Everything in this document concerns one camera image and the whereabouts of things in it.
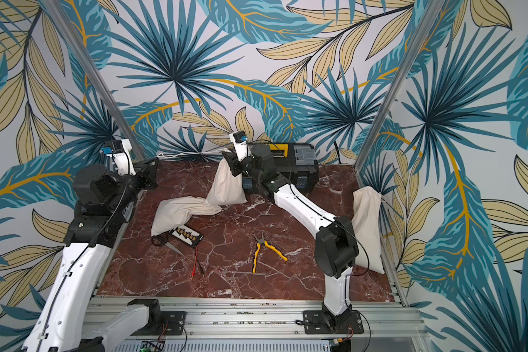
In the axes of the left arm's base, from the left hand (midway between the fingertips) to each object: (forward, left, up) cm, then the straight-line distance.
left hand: (156, 162), depth 64 cm
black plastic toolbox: (+25, -46, -24) cm, 58 cm away
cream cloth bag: (+2, +6, -31) cm, 32 cm away
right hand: (+8, -12, -7) cm, 16 cm away
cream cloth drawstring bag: (+7, -18, -20) cm, 28 cm away
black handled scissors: (-5, +12, -41) cm, 43 cm away
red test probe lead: (-18, -5, -41) cm, 45 cm away
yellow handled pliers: (-6, -31, -39) cm, 51 cm away
